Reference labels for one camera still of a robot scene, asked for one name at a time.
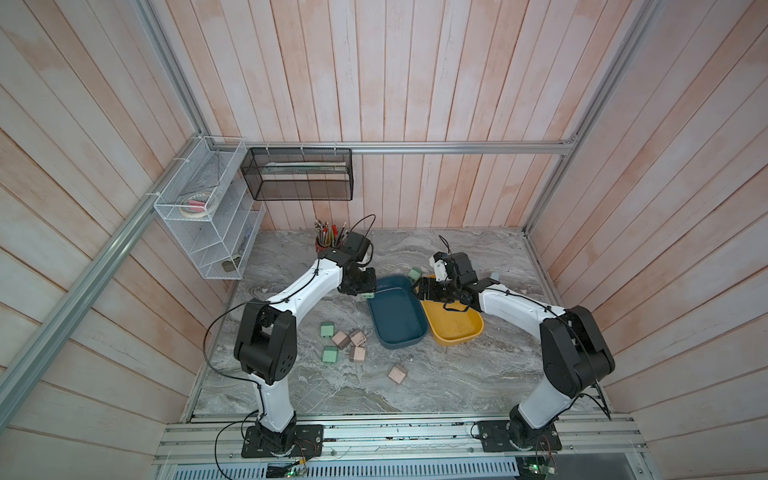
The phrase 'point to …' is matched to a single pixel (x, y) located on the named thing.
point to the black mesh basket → (300, 173)
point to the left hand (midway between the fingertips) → (371, 290)
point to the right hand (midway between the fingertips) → (418, 288)
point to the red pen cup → (320, 248)
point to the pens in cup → (329, 236)
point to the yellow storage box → (451, 322)
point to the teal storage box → (399, 316)
